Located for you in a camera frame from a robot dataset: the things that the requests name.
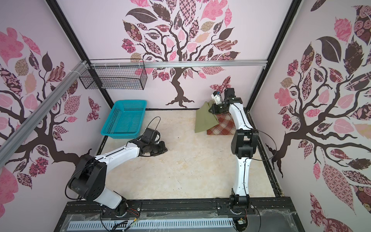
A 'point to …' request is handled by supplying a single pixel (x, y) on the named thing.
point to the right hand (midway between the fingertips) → (211, 108)
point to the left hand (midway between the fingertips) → (167, 152)
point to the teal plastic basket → (125, 120)
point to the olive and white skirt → (204, 119)
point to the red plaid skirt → (226, 125)
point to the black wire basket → (128, 74)
